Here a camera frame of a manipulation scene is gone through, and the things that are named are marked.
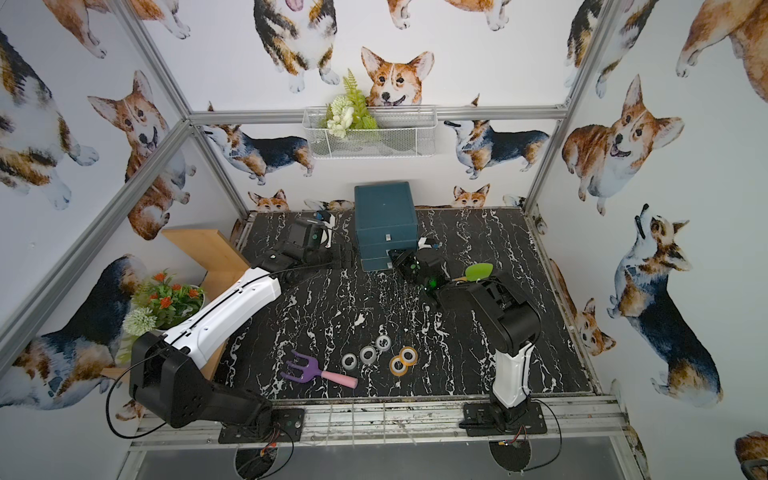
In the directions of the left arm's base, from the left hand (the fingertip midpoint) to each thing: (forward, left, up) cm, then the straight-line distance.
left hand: (342, 242), depth 83 cm
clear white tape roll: (-21, -11, -22) cm, 32 cm away
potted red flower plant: (-18, +42, 0) cm, 45 cm away
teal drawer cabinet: (+6, -12, +1) cm, 14 cm away
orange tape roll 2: (-25, -18, -21) cm, 37 cm away
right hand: (+5, -15, -8) cm, 18 cm away
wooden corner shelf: (+1, +39, -6) cm, 39 cm away
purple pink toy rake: (-28, +9, -22) cm, 36 cm away
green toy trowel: (+4, -43, -23) cm, 49 cm away
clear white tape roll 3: (-26, -1, -22) cm, 33 cm away
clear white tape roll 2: (-24, -6, -22) cm, 33 cm away
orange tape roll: (-28, -15, -22) cm, 38 cm away
